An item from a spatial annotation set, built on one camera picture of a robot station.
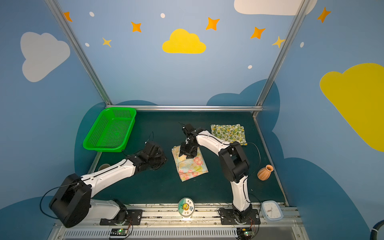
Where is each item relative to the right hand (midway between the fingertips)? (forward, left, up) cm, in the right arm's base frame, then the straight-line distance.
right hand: (182, 155), depth 90 cm
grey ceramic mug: (-9, +46, -2) cm, 47 cm away
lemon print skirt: (+23, -33, -6) cm, 40 cm away
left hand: (-4, +5, +3) cm, 7 cm away
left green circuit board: (-40, +27, -6) cm, 48 cm away
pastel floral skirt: (-7, -6, -4) cm, 9 cm away
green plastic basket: (+22, +58, -8) cm, 62 cm away
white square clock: (-27, -48, -5) cm, 56 cm away
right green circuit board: (-37, -34, -7) cm, 50 cm away
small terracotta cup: (-9, -47, 0) cm, 48 cm away
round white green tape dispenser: (-29, -5, +2) cm, 29 cm away
